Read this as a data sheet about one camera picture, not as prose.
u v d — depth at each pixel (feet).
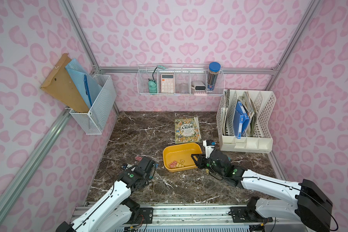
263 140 3.05
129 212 2.01
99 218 1.41
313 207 1.32
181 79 3.30
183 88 3.18
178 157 3.12
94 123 2.40
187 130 3.52
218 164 1.95
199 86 3.03
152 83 2.96
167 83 3.12
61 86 2.15
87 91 2.22
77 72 2.20
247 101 3.02
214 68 2.75
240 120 2.82
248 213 2.11
